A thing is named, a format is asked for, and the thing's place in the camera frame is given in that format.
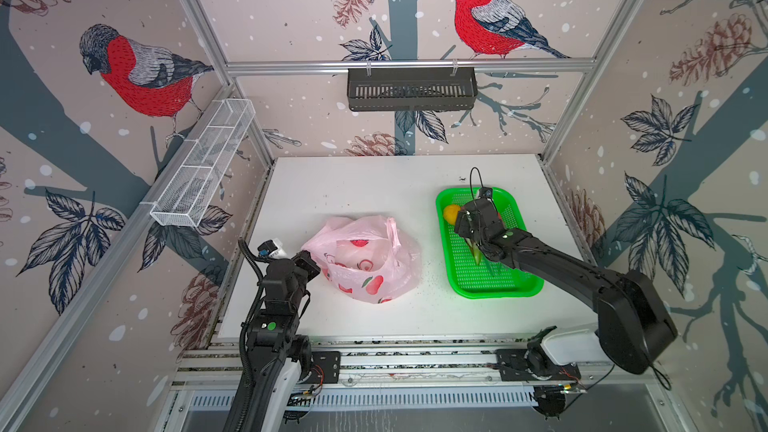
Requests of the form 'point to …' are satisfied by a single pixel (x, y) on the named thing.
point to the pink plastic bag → (367, 258)
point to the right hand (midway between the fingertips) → (466, 220)
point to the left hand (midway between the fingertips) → (308, 249)
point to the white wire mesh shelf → (184, 197)
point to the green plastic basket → (490, 277)
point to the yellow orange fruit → (451, 212)
